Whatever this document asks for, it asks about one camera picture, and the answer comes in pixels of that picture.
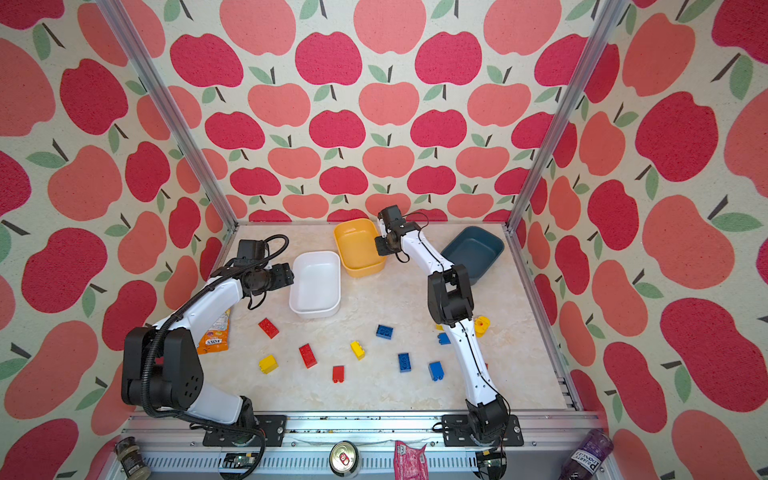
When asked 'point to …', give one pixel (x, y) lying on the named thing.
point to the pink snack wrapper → (410, 463)
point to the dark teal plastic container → (476, 249)
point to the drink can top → (344, 459)
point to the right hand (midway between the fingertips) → (389, 245)
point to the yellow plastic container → (357, 248)
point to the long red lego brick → (307, 355)
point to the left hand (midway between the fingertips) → (287, 278)
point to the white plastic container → (316, 288)
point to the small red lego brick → (338, 374)
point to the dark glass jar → (131, 459)
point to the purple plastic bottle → (590, 457)
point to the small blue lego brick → (443, 338)
